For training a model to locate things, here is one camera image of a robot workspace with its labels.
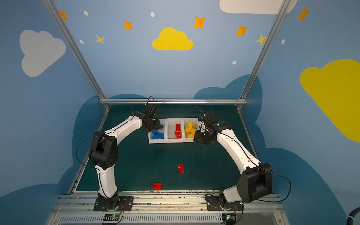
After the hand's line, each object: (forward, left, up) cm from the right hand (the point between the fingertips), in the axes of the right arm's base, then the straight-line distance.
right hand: (199, 138), depth 83 cm
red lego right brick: (-13, +10, -15) cm, 22 cm away
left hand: (+13, +27, -6) cm, 31 cm away
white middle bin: (+9, +19, -14) cm, 25 cm away
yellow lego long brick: (+15, +3, -14) cm, 20 cm away
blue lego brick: (+11, +31, -13) cm, 35 cm away
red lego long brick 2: (+11, +14, -13) cm, 22 cm away
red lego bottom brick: (-24, +23, -15) cm, 37 cm away
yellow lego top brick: (+14, +7, -13) cm, 20 cm away
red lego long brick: (+18, +15, -14) cm, 27 cm away
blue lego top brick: (+8, +30, -14) cm, 35 cm away
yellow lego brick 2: (+11, +4, -15) cm, 19 cm away
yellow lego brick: (+17, +4, -10) cm, 20 cm away
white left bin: (+18, +25, -8) cm, 32 cm away
